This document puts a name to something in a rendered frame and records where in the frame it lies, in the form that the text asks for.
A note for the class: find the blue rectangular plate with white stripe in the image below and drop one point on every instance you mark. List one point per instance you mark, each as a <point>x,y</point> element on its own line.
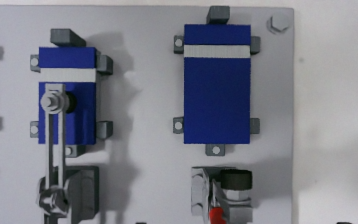
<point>217,67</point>

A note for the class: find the blue block with white band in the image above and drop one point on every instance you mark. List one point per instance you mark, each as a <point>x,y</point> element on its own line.
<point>75,67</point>

